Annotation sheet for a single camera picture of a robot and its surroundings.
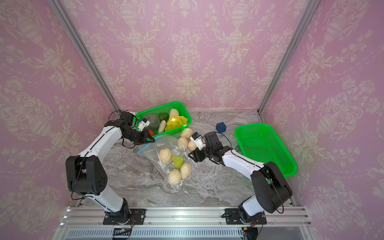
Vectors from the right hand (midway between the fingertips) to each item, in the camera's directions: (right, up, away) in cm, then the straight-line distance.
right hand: (187, 157), depth 84 cm
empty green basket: (+50, +6, +19) cm, 54 cm away
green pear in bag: (-6, -3, +1) cm, 6 cm away
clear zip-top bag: (-10, -3, +4) cm, 11 cm away
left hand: (-19, +9, +1) cm, 21 cm away
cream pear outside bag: (-1, +13, +16) cm, 21 cm away
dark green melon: (-24, +21, +17) cm, 36 cm away
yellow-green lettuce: (-9, +20, +18) cm, 28 cm away
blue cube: (+23, +16, +22) cm, 35 cm away
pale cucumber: (-19, +17, +22) cm, 34 cm away
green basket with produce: (-19, +22, +28) cm, 40 cm away
